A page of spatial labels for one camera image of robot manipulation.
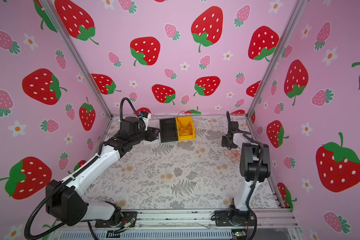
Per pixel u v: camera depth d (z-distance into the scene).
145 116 0.69
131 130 0.60
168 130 1.18
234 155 0.98
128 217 0.75
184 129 1.11
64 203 0.40
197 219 0.76
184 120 1.12
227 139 0.82
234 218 0.68
